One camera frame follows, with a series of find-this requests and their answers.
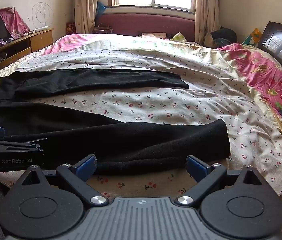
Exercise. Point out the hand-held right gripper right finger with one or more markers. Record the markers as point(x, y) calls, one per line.
point(195, 166)

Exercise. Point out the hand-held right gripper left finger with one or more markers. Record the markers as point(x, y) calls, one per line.
point(87, 165)

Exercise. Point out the black pants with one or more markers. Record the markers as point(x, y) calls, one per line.
point(121, 140)

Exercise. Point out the cherry print bed sheet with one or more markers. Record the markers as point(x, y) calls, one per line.
point(156, 105)

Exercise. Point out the wooden cabinet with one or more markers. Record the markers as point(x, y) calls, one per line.
point(39, 40)

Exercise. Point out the pink floral cloth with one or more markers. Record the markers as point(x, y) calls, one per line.
point(15, 23)

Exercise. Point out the white paper roll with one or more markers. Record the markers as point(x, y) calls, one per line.
point(41, 29)

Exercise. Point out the red box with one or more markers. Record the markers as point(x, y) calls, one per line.
point(70, 27)

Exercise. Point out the green yellow package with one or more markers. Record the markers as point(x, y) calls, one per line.
point(179, 37)

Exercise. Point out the black bag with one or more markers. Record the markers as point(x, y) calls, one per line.
point(223, 36)

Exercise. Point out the brown handbag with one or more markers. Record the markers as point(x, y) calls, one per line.
point(102, 28)

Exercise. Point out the flat beige book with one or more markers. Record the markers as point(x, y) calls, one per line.
point(154, 35)

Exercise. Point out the yellow green printed box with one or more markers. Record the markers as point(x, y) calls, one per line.
point(254, 36)

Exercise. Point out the dark wooden headboard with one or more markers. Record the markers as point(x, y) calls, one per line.
point(281, 45)

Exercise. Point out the maroon sofa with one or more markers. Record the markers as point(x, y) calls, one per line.
point(143, 23)

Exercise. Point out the beige curtain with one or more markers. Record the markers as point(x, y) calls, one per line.
point(206, 10)
point(85, 5)

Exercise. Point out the blue plastic bag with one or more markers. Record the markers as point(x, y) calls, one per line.
point(100, 8)

